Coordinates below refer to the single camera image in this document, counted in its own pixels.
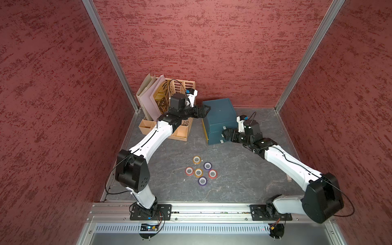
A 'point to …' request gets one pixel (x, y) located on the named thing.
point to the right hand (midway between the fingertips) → (227, 135)
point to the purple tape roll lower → (202, 181)
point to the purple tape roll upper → (207, 166)
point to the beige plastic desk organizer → (180, 132)
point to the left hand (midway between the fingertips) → (203, 110)
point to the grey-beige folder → (146, 83)
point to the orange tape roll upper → (196, 160)
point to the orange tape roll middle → (198, 172)
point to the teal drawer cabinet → (222, 115)
